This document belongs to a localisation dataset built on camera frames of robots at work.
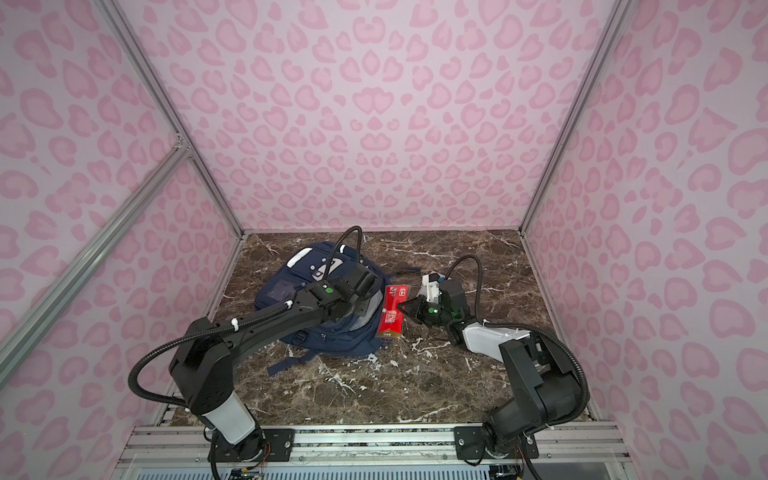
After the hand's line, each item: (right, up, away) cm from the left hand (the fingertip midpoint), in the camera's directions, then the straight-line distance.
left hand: (359, 291), depth 86 cm
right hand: (+11, -4, -1) cm, 12 cm away
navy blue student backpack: (-6, -11, -4) cm, 14 cm away
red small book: (+9, -7, 0) cm, 12 cm away
